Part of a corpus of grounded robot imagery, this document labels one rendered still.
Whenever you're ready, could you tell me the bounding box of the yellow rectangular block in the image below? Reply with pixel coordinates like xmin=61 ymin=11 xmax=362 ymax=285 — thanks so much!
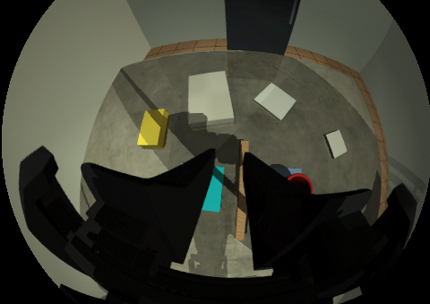
xmin=137 ymin=109 xmax=168 ymax=149

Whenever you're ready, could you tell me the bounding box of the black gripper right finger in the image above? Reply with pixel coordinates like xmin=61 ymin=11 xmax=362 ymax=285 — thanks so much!
xmin=243 ymin=152 xmax=373 ymax=271

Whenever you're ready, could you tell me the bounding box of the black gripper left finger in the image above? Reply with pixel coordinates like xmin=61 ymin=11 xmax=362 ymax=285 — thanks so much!
xmin=80 ymin=149 xmax=216 ymax=264

